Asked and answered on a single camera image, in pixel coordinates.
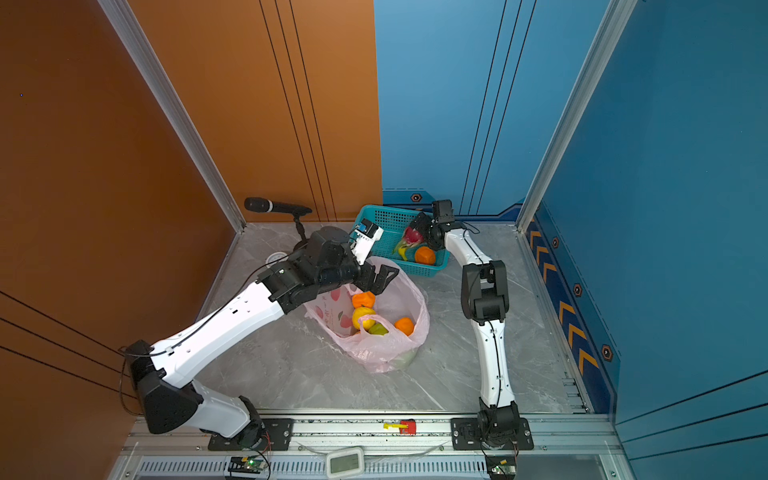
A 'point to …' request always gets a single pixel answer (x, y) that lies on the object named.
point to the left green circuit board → (247, 464)
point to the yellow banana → (402, 252)
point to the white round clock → (274, 256)
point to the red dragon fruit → (412, 238)
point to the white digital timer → (344, 463)
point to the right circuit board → (501, 466)
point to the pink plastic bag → (379, 353)
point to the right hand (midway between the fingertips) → (416, 228)
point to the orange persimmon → (406, 325)
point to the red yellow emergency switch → (406, 427)
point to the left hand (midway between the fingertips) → (386, 260)
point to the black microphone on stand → (268, 206)
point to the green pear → (378, 329)
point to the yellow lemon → (360, 312)
